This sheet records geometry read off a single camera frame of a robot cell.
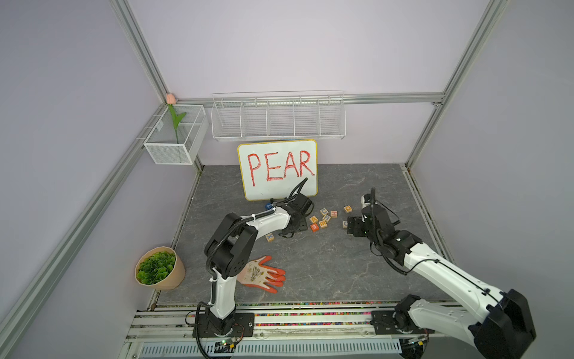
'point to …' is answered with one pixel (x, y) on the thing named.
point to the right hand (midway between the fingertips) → (358, 216)
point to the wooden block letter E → (323, 224)
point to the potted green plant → (161, 268)
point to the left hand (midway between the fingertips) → (299, 227)
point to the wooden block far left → (270, 237)
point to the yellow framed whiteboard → (271, 170)
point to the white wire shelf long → (271, 116)
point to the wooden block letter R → (324, 211)
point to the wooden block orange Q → (347, 209)
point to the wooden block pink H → (334, 214)
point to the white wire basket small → (178, 134)
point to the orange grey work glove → (256, 273)
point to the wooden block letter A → (314, 219)
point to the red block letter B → (314, 226)
